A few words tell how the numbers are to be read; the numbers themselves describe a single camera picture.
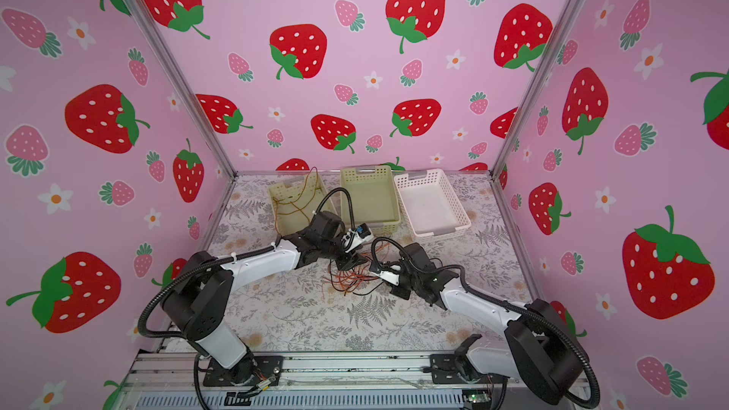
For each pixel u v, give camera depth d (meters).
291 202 1.11
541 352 0.41
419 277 0.66
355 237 0.75
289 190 1.11
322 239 0.70
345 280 0.90
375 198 1.12
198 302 0.46
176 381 0.73
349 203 0.76
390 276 0.75
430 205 1.10
